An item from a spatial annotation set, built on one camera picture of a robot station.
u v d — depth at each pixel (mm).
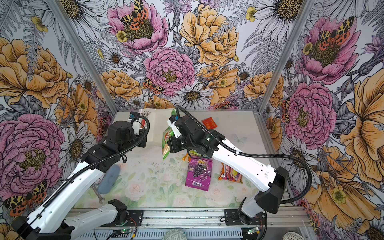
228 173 850
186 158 935
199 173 832
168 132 870
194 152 967
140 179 878
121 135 504
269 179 404
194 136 502
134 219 733
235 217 741
